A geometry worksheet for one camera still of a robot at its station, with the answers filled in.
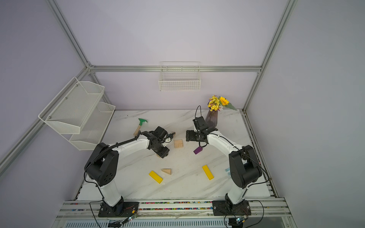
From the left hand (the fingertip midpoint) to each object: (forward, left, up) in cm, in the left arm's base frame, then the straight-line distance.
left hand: (162, 152), depth 92 cm
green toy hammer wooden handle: (+28, +20, 0) cm, 34 cm away
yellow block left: (-15, +3, -2) cm, 15 cm away
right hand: (+8, -21, +6) cm, 23 cm away
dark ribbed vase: (+22, -34, +9) cm, 42 cm away
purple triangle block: (+3, -24, -2) cm, 24 cm away
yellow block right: (-12, -29, -3) cm, 32 cm away
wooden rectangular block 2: (+7, -10, -2) cm, 12 cm away
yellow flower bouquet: (+23, -35, +23) cm, 48 cm away
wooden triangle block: (-11, -4, -2) cm, 12 cm away
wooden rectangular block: (+11, -10, -3) cm, 15 cm away
